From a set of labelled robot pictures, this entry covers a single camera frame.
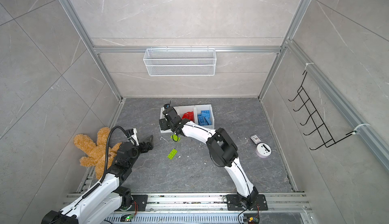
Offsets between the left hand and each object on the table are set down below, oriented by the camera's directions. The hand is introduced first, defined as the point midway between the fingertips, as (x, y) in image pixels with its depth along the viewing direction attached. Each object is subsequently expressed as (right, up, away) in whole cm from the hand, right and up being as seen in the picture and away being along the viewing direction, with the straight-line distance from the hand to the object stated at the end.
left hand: (145, 134), depth 84 cm
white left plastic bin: (+6, +9, +17) cm, 20 cm away
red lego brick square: (+23, +10, +23) cm, 35 cm away
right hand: (+8, +7, +11) cm, 15 cm away
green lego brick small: (+14, -13, +6) cm, 21 cm away
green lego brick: (+15, -4, +12) cm, 20 cm away
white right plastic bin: (+38, +15, +23) cm, 47 cm away
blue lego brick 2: (+34, +6, +18) cm, 39 cm away
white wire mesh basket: (+17, +46, +17) cm, 52 cm away
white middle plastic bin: (+20, +14, +25) cm, 35 cm away
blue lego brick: (+36, +11, +22) cm, 43 cm away
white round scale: (+70, -11, +6) cm, 71 cm away
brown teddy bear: (-26, -10, -2) cm, 28 cm away
